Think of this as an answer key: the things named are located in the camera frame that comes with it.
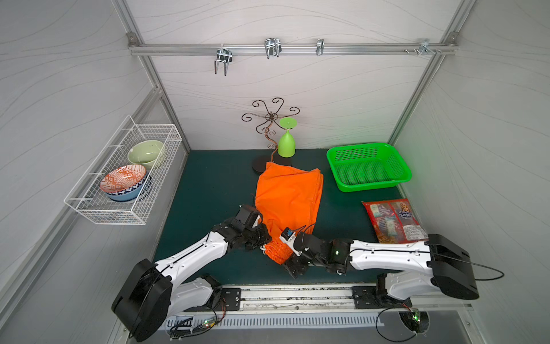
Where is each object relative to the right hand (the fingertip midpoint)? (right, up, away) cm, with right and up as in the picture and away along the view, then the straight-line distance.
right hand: (288, 254), depth 78 cm
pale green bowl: (-50, +37, -5) cm, 62 cm away
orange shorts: (0, +18, +22) cm, 28 cm away
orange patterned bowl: (-50, +27, -15) cm, 59 cm away
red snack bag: (+45, +9, +11) cm, 47 cm away
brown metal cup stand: (-14, +35, +36) cm, 52 cm away
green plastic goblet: (0, +42, +14) cm, 45 cm away
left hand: (-6, +4, +3) cm, 8 cm away
